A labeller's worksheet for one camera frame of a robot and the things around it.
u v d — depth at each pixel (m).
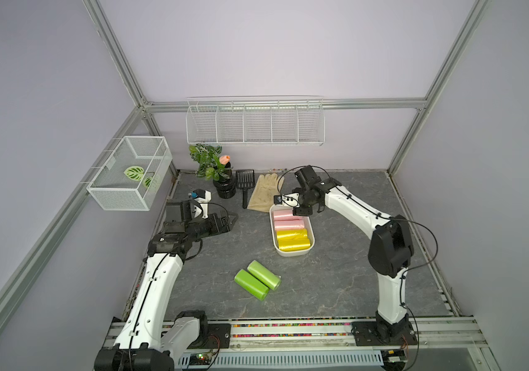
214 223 0.65
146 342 0.38
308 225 0.94
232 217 0.72
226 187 1.07
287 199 0.80
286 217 0.99
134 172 0.78
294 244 0.90
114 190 0.67
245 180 1.17
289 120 1.00
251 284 0.82
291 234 0.92
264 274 0.84
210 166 0.91
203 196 0.69
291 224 0.95
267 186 1.15
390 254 0.51
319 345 0.73
